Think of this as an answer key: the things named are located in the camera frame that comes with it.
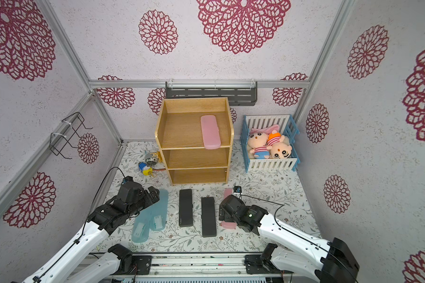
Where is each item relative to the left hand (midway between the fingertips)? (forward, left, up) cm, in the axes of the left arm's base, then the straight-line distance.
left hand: (152, 196), depth 79 cm
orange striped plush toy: (+32, -65, -2) cm, 72 cm away
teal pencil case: (-2, 0, -14) cm, 14 cm away
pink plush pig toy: (+34, -53, -1) cm, 63 cm away
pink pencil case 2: (-9, -34, -13) cm, 38 cm away
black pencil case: (-5, -25, -14) cm, 29 cm away
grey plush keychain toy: (+28, +9, -9) cm, 31 cm away
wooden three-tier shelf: (+24, -11, +16) cm, 31 cm away
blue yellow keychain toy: (+21, +11, -11) cm, 26 cm away
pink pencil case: (+21, -26, +17) cm, 38 cm away
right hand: (-5, -36, -7) cm, 37 cm away
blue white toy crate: (+49, -75, -5) cm, 90 cm away
